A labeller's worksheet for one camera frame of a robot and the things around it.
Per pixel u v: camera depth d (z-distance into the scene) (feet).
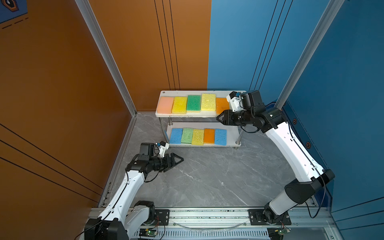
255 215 2.38
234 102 2.08
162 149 2.43
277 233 2.31
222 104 2.42
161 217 2.41
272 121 1.51
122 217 1.36
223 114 2.08
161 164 2.22
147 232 2.32
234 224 2.37
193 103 2.44
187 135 3.16
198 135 3.17
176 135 3.17
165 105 2.40
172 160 2.28
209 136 3.17
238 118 1.90
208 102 2.50
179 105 2.43
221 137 3.16
